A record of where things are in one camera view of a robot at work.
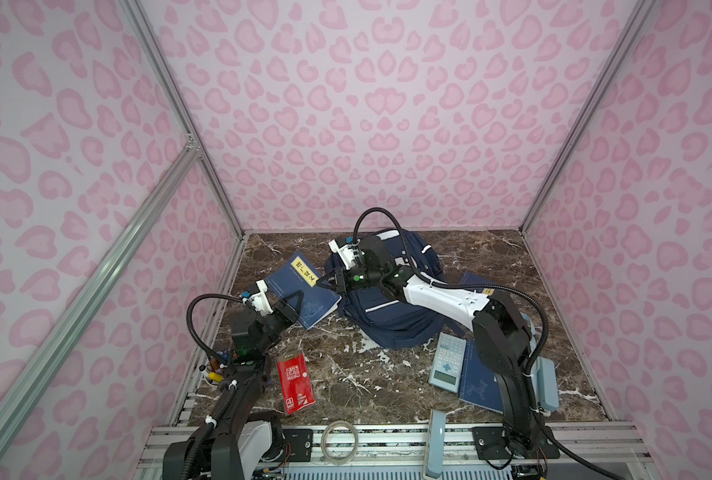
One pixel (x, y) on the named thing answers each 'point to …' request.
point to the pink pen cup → (214, 373)
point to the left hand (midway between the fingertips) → (303, 291)
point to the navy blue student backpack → (386, 320)
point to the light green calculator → (447, 364)
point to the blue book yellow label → (470, 277)
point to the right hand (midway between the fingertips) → (321, 281)
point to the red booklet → (296, 384)
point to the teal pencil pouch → (543, 373)
